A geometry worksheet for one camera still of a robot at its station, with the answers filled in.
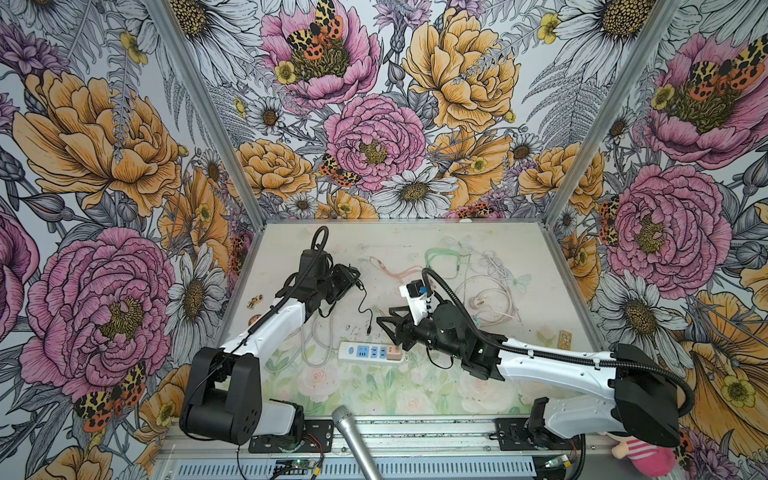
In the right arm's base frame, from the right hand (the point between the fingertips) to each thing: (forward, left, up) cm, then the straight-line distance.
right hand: (385, 324), depth 73 cm
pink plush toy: (-27, -58, -15) cm, 66 cm away
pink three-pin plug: (+16, -29, -18) cm, 37 cm away
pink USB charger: (-2, -2, -12) cm, 13 cm away
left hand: (+16, +8, -6) cm, 19 cm away
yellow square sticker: (+3, -52, -19) cm, 55 cm away
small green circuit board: (-25, +20, -19) cm, 37 cm away
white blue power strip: (0, +6, -16) cm, 17 cm away
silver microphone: (-16, +11, -15) cm, 25 cm away
